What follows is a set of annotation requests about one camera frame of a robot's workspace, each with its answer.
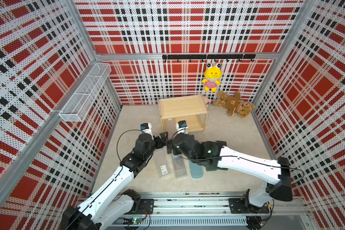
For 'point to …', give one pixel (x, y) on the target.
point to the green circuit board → (129, 221)
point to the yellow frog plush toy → (212, 74)
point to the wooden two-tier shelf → (192, 109)
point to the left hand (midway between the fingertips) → (163, 134)
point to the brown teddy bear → (234, 104)
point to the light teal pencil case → (196, 171)
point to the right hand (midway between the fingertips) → (177, 139)
